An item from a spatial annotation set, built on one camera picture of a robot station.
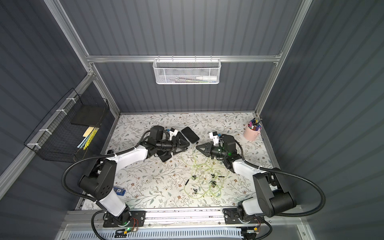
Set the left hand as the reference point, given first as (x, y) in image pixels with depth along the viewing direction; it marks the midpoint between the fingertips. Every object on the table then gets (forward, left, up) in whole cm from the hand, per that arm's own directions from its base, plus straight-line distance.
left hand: (189, 148), depth 81 cm
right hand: (-1, -5, +1) cm, 5 cm away
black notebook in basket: (+15, +55, +11) cm, 58 cm away
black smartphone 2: (-6, +13, +2) cm, 14 cm away
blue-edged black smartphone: (+21, +6, -18) cm, 28 cm away
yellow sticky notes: (+4, +52, +10) cm, 53 cm away
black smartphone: (+22, 0, -17) cm, 28 cm away
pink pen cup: (+17, -41, -5) cm, 44 cm away
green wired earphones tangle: (-11, -10, -16) cm, 22 cm away
